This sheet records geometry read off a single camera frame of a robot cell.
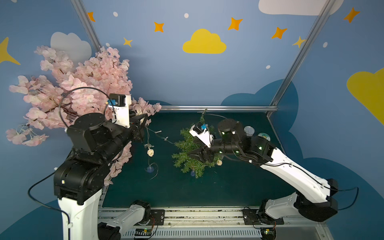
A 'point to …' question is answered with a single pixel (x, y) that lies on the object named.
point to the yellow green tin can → (266, 136)
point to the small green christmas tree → (187, 162)
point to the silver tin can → (249, 130)
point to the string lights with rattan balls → (150, 148)
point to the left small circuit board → (143, 232)
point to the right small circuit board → (268, 233)
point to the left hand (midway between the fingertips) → (141, 112)
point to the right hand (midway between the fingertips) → (194, 144)
